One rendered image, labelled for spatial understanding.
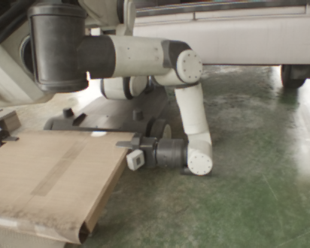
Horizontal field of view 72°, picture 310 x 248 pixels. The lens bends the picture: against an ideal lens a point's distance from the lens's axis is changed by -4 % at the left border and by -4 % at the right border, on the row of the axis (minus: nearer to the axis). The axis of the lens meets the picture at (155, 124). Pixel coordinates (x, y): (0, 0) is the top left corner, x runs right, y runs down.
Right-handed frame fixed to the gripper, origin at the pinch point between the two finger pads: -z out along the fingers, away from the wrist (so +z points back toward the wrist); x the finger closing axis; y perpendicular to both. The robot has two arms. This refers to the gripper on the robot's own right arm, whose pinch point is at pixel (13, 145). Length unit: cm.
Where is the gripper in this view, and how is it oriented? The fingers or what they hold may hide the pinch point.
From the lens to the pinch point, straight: 97.5
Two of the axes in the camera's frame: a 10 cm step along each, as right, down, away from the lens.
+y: 2.1, -4.6, 8.6
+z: -9.7, -0.2, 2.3
